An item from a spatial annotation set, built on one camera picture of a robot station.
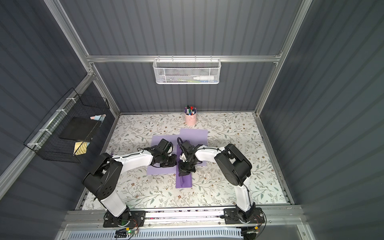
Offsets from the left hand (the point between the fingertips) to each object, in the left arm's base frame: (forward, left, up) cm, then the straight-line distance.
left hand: (179, 164), depth 90 cm
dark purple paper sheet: (-11, -3, +1) cm, 11 cm away
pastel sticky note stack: (+17, +45, +24) cm, 53 cm away
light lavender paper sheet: (+26, -2, -3) cm, 26 cm away
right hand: (-7, 0, -2) cm, 7 cm away
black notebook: (+8, +49, +26) cm, 56 cm away
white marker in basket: (+43, -16, +33) cm, 57 cm away
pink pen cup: (+34, -7, +9) cm, 36 cm away
